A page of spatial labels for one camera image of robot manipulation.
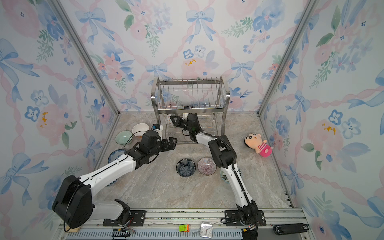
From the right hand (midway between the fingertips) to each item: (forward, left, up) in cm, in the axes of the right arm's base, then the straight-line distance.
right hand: (170, 116), depth 99 cm
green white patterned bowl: (-2, +1, -2) cm, 3 cm away
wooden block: (-65, +17, +21) cm, 70 cm away
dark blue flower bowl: (-30, -11, -13) cm, 35 cm away
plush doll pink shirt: (-15, -54, -6) cm, 56 cm away
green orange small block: (-61, -12, -11) cm, 63 cm away
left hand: (-21, -4, +3) cm, 21 cm away
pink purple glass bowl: (-29, -24, -13) cm, 40 cm away
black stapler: (-60, -59, -11) cm, 85 cm away
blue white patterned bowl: (-24, +33, -10) cm, 42 cm away
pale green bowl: (-11, +33, -10) cm, 36 cm away
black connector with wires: (-63, +19, -17) cm, 68 cm away
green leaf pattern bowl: (-35, -34, -13) cm, 51 cm away
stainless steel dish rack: (+21, -24, 0) cm, 32 cm away
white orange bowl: (-2, +23, -10) cm, 25 cm away
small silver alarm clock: (-61, -22, -12) cm, 66 cm away
